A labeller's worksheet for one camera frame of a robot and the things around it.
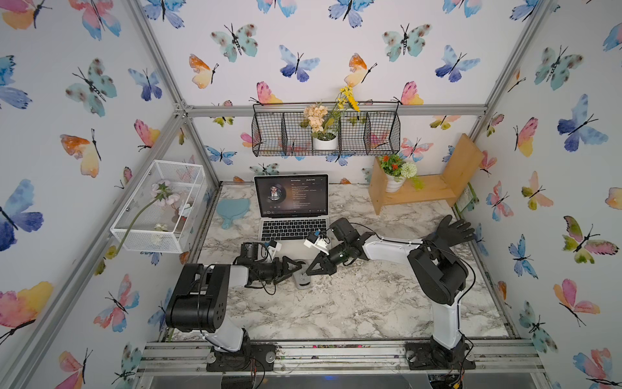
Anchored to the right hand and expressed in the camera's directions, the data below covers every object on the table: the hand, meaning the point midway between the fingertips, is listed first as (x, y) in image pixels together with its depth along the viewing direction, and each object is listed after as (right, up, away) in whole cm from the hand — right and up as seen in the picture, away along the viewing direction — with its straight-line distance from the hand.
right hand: (311, 270), depth 83 cm
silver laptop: (-10, +21, +21) cm, 32 cm away
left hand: (-5, -1, +6) cm, 8 cm away
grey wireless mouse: (-3, -4, +4) cm, 6 cm away
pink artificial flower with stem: (-44, +26, -9) cm, 52 cm away
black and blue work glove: (+56, +10, +17) cm, 59 cm away
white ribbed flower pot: (+34, +30, +21) cm, 50 cm away
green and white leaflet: (+69, +26, +27) cm, 78 cm away
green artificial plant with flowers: (+32, +38, +13) cm, 51 cm away
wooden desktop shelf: (+62, +39, +18) cm, 75 cm away
